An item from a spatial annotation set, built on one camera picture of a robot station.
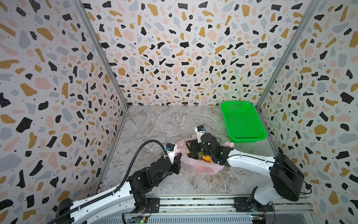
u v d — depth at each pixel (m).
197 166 0.79
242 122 1.12
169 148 0.60
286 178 0.43
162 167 0.52
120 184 0.49
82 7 0.70
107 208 0.48
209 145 0.62
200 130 0.73
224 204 0.76
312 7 0.72
